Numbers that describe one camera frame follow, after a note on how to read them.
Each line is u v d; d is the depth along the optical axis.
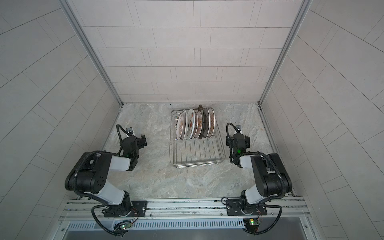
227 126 0.73
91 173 0.45
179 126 0.97
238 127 0.80
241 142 0.73
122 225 0.65
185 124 0.83
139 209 0.71
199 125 0.86
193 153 0.89
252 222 0.68
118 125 0.71
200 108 0.92
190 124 0.92
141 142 0.86
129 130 0.79
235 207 0.72
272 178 0.45
